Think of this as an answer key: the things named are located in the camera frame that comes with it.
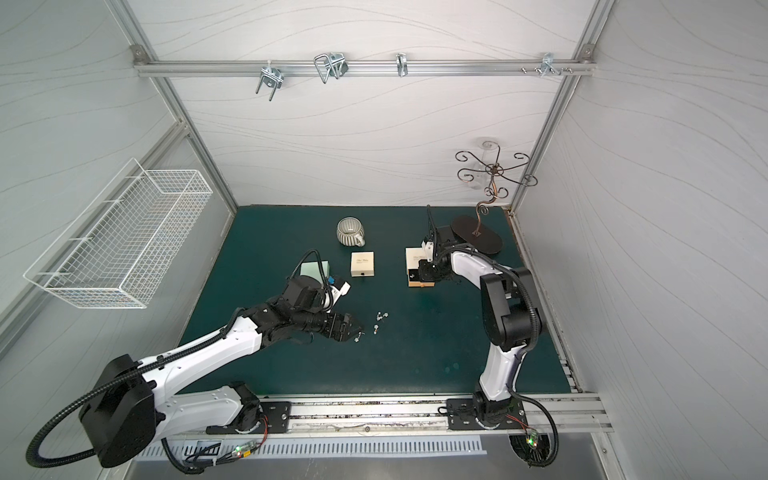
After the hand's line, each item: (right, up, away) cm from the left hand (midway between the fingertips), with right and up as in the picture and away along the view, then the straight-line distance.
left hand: (354, 325), depth 78 cm
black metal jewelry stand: (+39, +27, +33) cm, 57 cm away
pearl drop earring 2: (+2, -1, -4) cm, 5 cm away
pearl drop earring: (+6, -2, +13) cm, 15 cm away
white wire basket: (-54, +21, -9) cm, 59 cm away
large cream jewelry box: (+18, +16, +26) cm, 36 cm away
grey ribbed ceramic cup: (-6, +25, +33) cm, 42 cm away
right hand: (+21, +11, +20) cm, 31 cm away
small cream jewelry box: (0, +14, +24) cm, 27 cm away
